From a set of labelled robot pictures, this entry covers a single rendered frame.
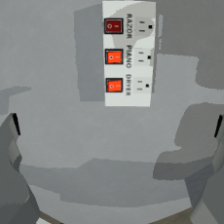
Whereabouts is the white power strip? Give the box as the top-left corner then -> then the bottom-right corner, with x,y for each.
102,0 -> 156,106

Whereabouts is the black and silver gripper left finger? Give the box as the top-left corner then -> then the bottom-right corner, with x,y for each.
0,113 -> 41,224

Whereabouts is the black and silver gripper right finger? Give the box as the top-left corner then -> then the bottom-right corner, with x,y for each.
190,115 -> 224,224

